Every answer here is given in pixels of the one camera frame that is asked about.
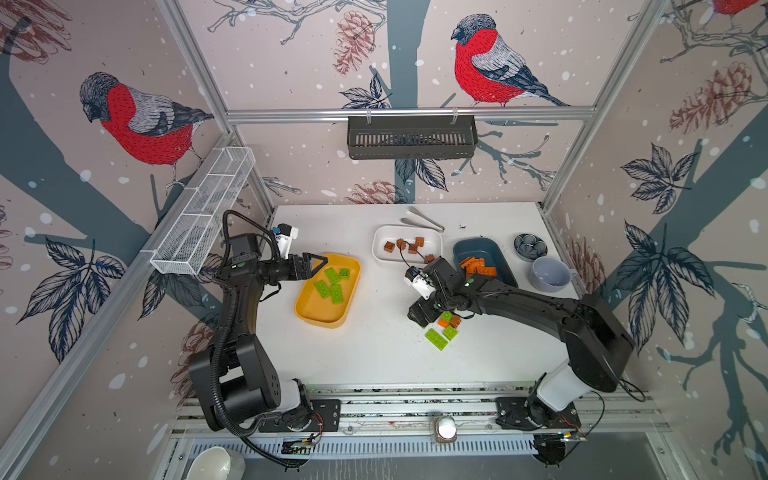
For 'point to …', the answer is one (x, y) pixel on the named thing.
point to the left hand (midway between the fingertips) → (313, 260)
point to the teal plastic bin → (487, 249)
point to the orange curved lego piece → (464, 264)
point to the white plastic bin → (407, 232)
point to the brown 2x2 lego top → (420, 241)
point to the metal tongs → (438, 227)
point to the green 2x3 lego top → (337, 296)
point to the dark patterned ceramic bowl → (530, 246)
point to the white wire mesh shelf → (186, 242)
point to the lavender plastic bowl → (550, 274)
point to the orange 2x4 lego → (473, 263)
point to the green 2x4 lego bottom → (436, 339)
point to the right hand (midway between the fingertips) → (416, 309)
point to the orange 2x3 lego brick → (488, 271)
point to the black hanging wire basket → (412, 137)
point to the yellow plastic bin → (326, 299)
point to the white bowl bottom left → (212, 463)
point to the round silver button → (445, 429)
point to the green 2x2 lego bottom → (450, 333)
